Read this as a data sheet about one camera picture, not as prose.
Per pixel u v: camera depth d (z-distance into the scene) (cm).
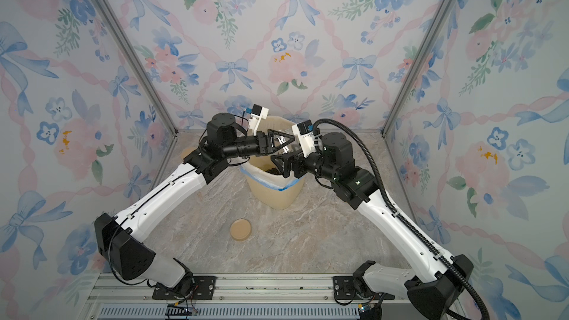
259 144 58
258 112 62
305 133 55
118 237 41
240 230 87
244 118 63
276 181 70
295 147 64
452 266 38
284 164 57
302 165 58
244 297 73
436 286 37
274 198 95
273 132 59
